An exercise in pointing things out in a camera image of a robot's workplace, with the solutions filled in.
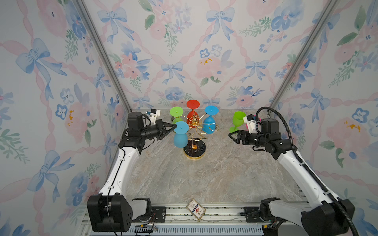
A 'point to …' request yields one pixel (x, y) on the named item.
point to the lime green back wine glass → (176, 112)
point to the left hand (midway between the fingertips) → (176, 125)
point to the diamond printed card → (197, 209)
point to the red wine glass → (193, 117)
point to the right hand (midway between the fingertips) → (233, 134)
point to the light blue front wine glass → (181, 135)
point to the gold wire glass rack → (196, 147)
